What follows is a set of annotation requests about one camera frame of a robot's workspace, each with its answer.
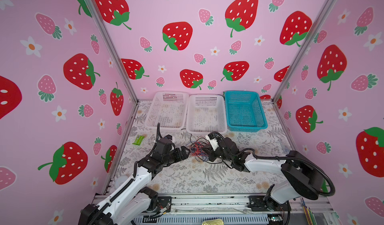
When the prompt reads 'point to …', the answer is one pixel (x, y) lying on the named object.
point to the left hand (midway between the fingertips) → (185, 152)
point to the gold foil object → (213, 222)
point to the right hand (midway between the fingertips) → (201, 148)
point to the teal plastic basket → (244, 112)
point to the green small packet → (138, 140)
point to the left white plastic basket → (169, 108)
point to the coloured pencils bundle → (310, 217)
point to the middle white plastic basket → (206, 114)
